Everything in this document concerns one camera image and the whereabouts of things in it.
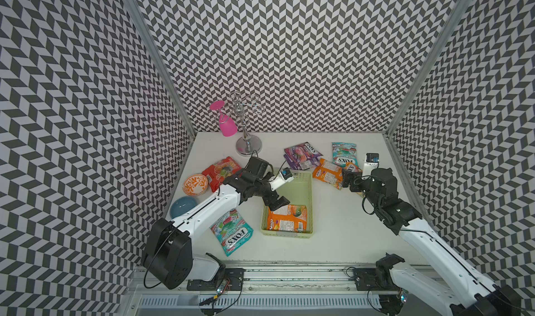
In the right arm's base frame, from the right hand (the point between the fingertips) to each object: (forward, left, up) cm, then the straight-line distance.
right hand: (354, 173), depth 79 cm
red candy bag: (+10, +58, -14) cm, 61 cm away
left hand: (-5, +29, -6) cm, 30 cm away
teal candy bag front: (-17, +48, -16) cm, 53 cm away
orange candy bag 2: (+11, +5, -18) cm, 21 cm away
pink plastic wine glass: (+30, +54, -3) cm, 62 cm away
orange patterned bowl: (+5, +68, -16) cm, 70 cm away
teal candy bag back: (+24, -5, -18) cm, 31 cm away
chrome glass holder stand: (+30, +47, -17) cm, 58 cm away
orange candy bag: (-10, +24, -17) cm, 32 cm away
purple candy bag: (+21, +17, -16) cm, 31 cm away
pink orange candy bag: (+14, -5, -15) cm, 21 cm away
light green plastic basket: (+3, +20, -19) cm, 28 cm away
